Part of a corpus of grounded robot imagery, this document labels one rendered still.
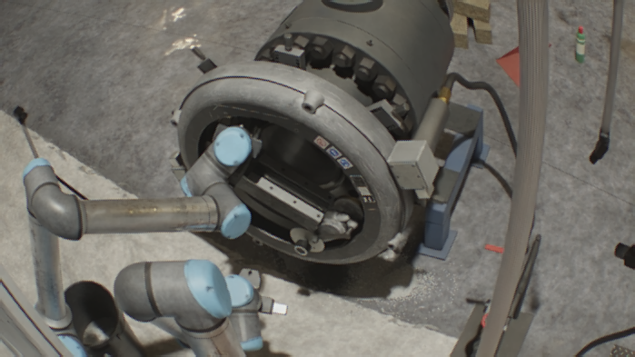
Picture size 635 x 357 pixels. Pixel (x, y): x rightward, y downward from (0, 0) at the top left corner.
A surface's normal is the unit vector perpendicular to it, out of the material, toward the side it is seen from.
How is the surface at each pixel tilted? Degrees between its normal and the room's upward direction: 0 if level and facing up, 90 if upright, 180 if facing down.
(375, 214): 90
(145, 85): 0
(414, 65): 61
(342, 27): 8
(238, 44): 0
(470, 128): 0
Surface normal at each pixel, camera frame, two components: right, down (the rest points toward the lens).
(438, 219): -0.44, 0.70
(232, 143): 0.08, 0.04
